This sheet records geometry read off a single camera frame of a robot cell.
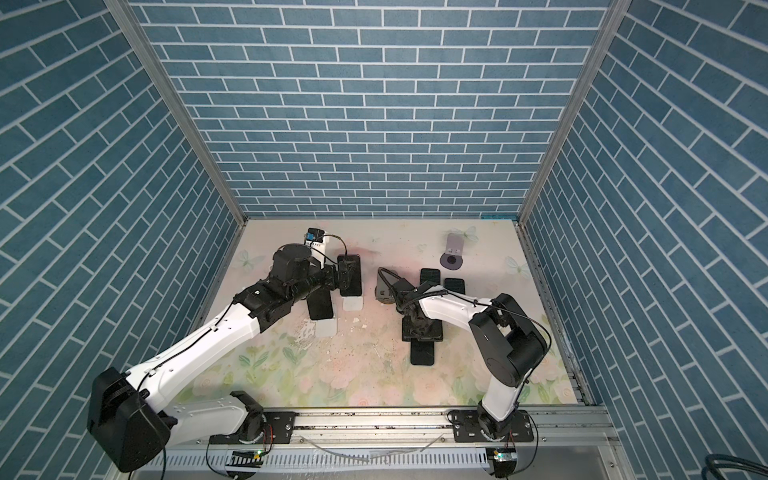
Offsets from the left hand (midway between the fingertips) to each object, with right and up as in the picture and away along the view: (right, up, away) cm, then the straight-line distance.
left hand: (349, 263), depth 78 cm
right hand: (+19, -24, +12) cm, 33 cm away
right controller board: (+39, -49, -4) cm, 63 cm away
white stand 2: (-2, -14, +19) cm, 24 cm away
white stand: (-10, -21, +13) cm, 26 cm away
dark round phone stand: (+8, -10, +16) cm, 21 cm away
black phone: (+20, -26, +7) cm, 33 cm away
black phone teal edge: (+33, -9, +25) cm, 42 cm away
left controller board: (-25, -49, -6) cm, 55 cm away
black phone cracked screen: (+25, -6, +26) cm, 37 cm away
